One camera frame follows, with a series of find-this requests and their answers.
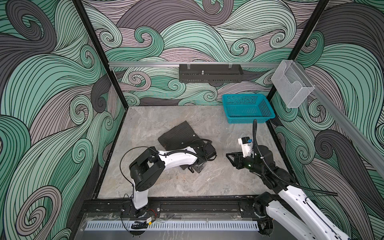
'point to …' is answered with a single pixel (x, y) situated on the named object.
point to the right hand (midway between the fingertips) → (229, 155)
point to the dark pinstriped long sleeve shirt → (180, 136)
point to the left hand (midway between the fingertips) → (192, 159)
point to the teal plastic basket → (244, 108)
